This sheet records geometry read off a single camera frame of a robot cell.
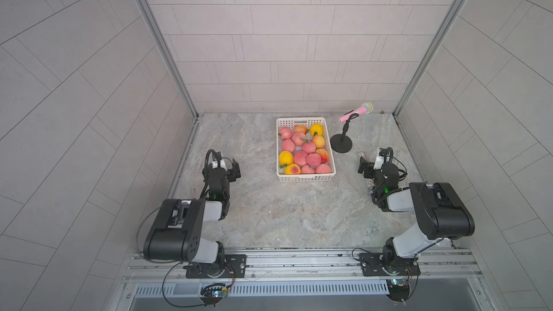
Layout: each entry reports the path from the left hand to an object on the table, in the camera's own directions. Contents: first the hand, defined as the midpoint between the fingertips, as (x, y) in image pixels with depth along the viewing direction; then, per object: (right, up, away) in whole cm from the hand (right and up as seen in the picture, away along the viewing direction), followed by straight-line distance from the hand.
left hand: (227, 158), depth 91 cm
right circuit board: (+62, -40, -22) cm, 77 cm away
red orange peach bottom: (+42, +2, +2) cm, 42 cm away
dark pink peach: (+37, 0, -3) cm, 37 cm away
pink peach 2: (+32, 0, +1) cm, 32 cm away
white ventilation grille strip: (+29, -38, -23) cm, 53 cm away
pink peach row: (+30, +9, +8) cm, 32 cm away
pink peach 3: (+34, -4, -2) cm, 34 cm away
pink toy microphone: (+59, +21, -2) cm, 62 cm away
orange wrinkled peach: (+32, +13, +14) cm, 38 cm away
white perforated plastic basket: (+40, +15, +13) cm, 44 cm away
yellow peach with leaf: (+28, -4, -2) cm, 28 cm away
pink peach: (+26, +5, +6) cm, 27 cm away
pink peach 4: (+41, -4, -2) cm, 41 cm away
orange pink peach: (+41, +7, +8) cm, 42 cm away
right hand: (+63, +1, +3) cm, 63 cm away
